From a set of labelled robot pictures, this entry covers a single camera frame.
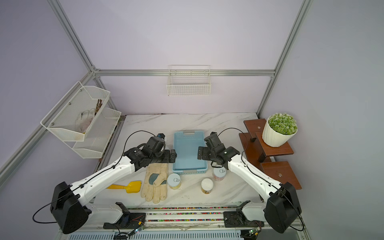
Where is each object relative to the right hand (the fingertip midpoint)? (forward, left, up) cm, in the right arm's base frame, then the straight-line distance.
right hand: (207, 154), depth 83 cm
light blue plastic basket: (+17, +14, -14) cm, 26 cm away
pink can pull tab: (-8, -7, -8) cm, 13 cm away
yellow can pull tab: (-12, +19, -8) cm, 24 cm away
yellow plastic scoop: (-13, +43, -12) cm, 46 cm away
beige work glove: (-15, +30, -12) cm, 36 cm away
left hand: (-2, +21, +1) cm, 22 cm away
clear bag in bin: (+13, +65, +18) cm, 69 cm away
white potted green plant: (0, -32, +21) cm, 39 cm away
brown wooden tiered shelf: (+16, -34, -16) cm, 41 cm away
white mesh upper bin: (+11, +70, +20) cm, 74 cm away
